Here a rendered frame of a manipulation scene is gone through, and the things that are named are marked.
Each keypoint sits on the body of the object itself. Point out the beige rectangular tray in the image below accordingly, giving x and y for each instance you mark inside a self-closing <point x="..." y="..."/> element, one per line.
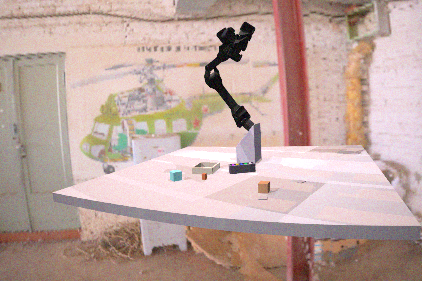
<point x="205" y="167"/>

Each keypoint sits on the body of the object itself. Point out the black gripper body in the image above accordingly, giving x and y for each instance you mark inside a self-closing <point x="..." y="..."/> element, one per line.
<point x="232" y="52"/>

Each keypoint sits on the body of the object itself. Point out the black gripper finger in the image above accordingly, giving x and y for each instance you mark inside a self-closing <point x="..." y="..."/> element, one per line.
<point x="244" y="34"/>
<point x="242" y="43"/>

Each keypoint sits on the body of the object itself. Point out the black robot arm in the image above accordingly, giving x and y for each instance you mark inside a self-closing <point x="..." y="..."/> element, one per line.
<point x="214" y="81"/>

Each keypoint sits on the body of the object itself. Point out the light blue cube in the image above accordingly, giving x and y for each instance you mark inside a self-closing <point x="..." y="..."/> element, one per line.
<point x="176" y="175"/>

